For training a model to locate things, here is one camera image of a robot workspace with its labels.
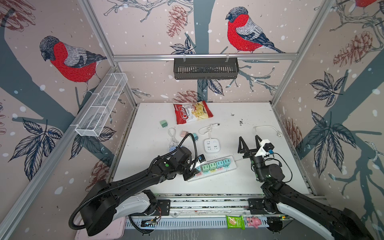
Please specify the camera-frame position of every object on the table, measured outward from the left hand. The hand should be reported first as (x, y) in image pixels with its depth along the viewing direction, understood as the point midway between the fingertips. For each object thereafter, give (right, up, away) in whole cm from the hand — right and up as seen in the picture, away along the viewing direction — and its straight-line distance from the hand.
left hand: (197, 169), depth 78 cm
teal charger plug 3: (+1, +1, -1) cm, 1 cm away
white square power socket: (+10, +10, +15) cm, 20 cm away
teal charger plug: (+17, +2, +4) cm, 17 cm away
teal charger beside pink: (-1, +15, +21) cm, 25 cm away
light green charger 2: (-24, +23, +28) cm, 44 cm away
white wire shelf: (-52, +35, +1) cm, 63 cm away
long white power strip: (+2, -5, +3) cm, 6 cm away
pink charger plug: (-9, +16, +25) cm, 31 cm away
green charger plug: (+5, 0, +1) cm, 5 cm away
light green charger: (+9, +1, +3) cm, 9 cm away
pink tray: (-37, -24, -11) cm, 46 cm away
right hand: (+25, +17, -6) cm, 31 cm away
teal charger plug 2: (+13, +2, +3) cm, 13 cm away
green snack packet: (+18, -21, -10) cm, 30 cm away
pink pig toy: (+26, -21, -10) cm, 35 cm away
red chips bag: (-9, +31, +31) cm, 45 cm away
